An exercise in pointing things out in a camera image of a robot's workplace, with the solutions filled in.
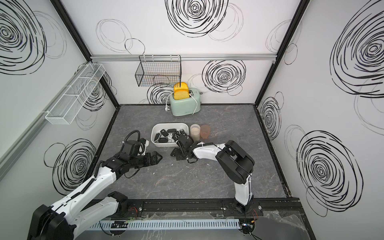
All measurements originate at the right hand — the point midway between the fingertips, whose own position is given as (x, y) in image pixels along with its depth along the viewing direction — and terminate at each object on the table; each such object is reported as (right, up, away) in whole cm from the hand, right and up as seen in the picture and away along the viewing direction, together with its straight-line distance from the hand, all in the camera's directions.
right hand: (179, 155), depth 92 cm
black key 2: (-16, +11, +8) cm, 20 cm away
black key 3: (+2, +14, +10) cm, 17 cm away
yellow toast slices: (+1, +40, +7) cm, 40 cm away
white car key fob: (-7, +11, +8) cm, 15 cm away
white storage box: (-13, +12, +10) cm, 20 cm away
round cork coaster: (+17, +14, +10) cm, 24 cm away
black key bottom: (-12, +8, +7) cm, 16 cm away
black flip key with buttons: (-6, +14, +11) cm, 19 cm away
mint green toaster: (+3, +31, +15) cm, 35 cm away
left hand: (-12, +1, -11) cm, 16 cm away
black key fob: (-3, +12, +7) cm, 14 cm away
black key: (-12, +13, +10) cm, 20 cm away
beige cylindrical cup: (+10, +14, +2) cm, 17 cm away
